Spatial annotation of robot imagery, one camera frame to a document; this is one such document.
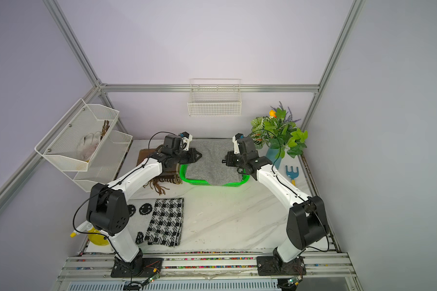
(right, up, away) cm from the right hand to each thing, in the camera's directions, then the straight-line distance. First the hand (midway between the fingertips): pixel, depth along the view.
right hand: (227, 159), depth 86 cm
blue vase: (+24, +2, +8) cm, 25 cm away
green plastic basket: (-20, -5, -6) cm, 21 cm away
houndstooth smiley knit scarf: (-32, -28, -4) cm, 43 cm away
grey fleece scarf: (-8, -4, +2) cm, 9 cm away
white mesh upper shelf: (-66, +8, -10) cm, 67 cm away
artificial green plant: (+25, +13, -4) cm, 28 cm away
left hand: (-13, +2, +3) cm, 14 cm away
